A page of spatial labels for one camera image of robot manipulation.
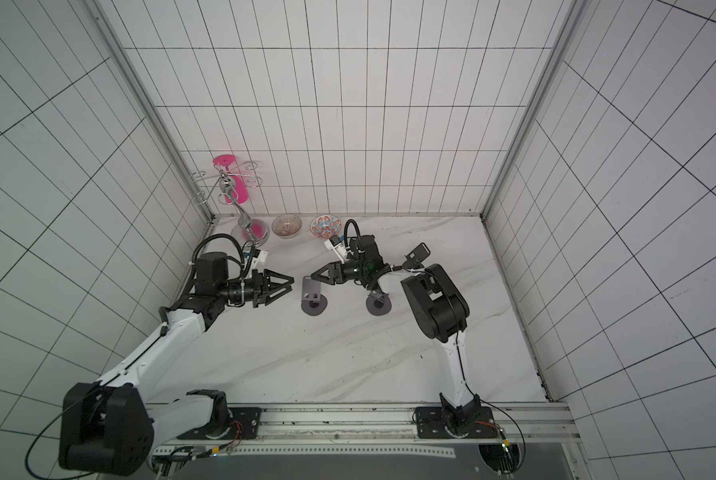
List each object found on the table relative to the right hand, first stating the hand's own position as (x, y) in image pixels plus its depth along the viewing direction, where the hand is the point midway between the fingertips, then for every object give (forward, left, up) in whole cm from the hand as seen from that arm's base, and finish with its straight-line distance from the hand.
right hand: (321, 268), depth 91 cm
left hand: (-13, +5, +9) cm, 17 cm away
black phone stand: (+9, -30, -4) cm, 32 cm away
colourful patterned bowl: (+25, +4, -9) cm, 27 cm away
